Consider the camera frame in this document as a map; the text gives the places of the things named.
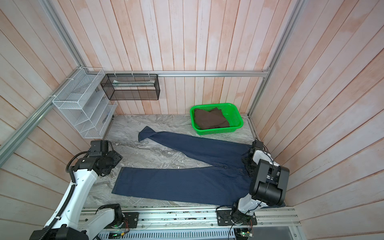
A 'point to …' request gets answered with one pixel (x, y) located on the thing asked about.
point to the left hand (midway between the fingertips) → (117, 162)
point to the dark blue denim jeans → (226, 181)
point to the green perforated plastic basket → (229, 111)
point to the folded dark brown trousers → (214, 118)
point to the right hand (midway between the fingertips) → (247, 165)
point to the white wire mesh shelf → (89, 110)
